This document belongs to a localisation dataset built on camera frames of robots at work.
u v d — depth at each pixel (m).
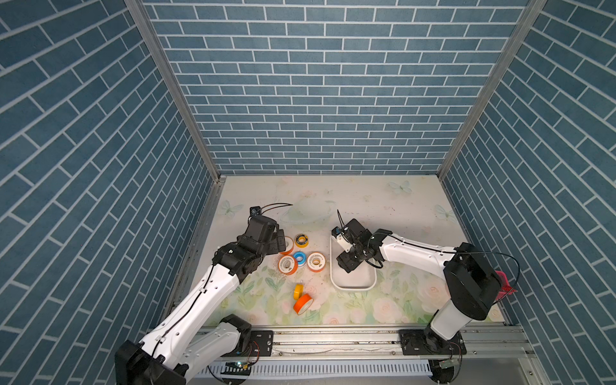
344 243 0.79
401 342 0.74
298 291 0.80
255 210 0.68
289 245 0.94
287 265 0.89
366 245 0.62
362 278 0.89
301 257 0.92
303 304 0.75
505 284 0.77
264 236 0.58
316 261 0.89
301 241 0.97
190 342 0.43
